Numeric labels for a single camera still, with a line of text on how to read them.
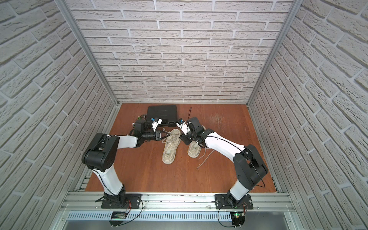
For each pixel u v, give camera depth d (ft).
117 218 2.31
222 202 2.40
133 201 2.41
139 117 3.59
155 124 2.82
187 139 2.51
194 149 2.80
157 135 2.73
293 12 2.32
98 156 1.62
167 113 3.56
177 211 2.34
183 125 2.48
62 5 2.28
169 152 2.85
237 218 2.31
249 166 1.46
